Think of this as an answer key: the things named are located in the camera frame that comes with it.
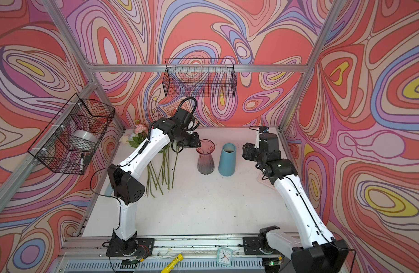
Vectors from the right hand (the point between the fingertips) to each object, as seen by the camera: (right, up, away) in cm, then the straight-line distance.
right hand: (248, 151), depth 76 cm
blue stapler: (-70, -21, +10) cm, 73 cm away
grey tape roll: (-72, +8, -3) cm, 72 cm away
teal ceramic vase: (-9, -6, +8) cm, 13 cm away
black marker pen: (-73, -5, -4) cm, 73 cm away
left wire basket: (-80, +4, -2) cm, 80 cm away
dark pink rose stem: (-45, -12, +23) cm, 52 cm away
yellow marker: (-34, -46, -8) cm, 58 cm away
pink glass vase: (-20, -7, +14) cm, 25 cm away
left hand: (-22, +3, +7) cm, 23 cm away
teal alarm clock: (-12, -43, -7) cm, 45 cm away
